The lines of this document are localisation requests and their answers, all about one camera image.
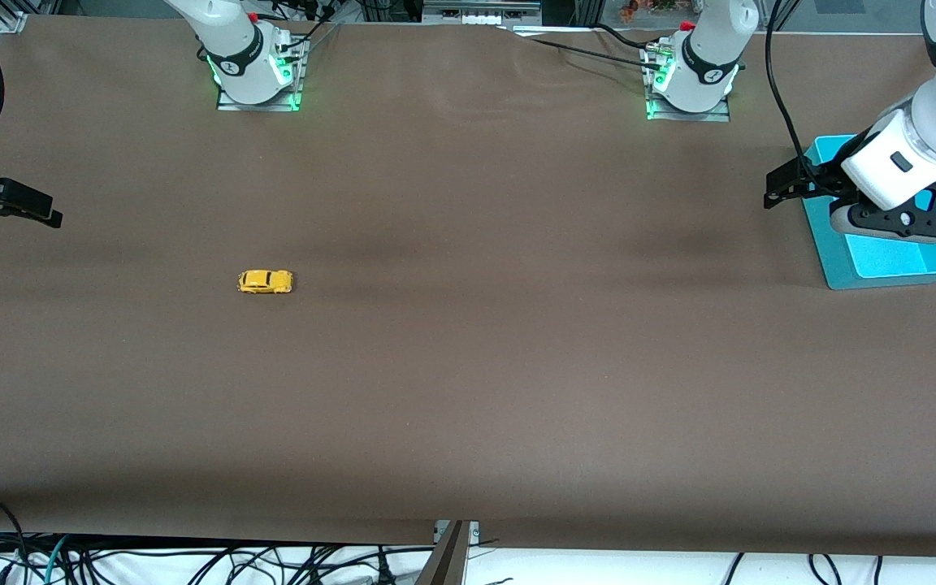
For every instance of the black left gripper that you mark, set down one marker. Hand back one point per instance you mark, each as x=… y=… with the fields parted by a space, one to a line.
x=821 y=179

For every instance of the yellow beetle toy car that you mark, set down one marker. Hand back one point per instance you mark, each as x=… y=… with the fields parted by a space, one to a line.
x=265 y=282

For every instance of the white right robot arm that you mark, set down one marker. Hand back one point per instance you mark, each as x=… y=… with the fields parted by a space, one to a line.
x=240 y=57

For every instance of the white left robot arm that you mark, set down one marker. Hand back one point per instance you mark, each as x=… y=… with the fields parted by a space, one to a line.
x=923 y=130

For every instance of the teal plastic storage bin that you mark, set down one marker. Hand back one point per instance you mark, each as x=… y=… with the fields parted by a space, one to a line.
x=882 y=260

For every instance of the orange background objects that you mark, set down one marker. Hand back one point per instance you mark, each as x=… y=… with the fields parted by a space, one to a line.
x=634 y=10

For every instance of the grey power strip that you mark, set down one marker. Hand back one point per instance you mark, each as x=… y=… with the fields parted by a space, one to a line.
x=476 y=12

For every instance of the brown table cover sheet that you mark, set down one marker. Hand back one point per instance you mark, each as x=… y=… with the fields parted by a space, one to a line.
x=468 y=366

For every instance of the dark table support beam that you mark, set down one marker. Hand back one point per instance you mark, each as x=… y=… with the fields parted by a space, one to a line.
x=445 y=565

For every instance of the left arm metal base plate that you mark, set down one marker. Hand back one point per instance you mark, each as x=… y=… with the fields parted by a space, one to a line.
x=712 y=116

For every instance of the aluminium frame corner bracket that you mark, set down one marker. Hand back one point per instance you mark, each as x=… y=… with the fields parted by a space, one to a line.
x=11 y=22

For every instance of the small metal table bracket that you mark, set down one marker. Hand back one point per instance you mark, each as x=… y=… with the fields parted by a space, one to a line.
x=474 y=532

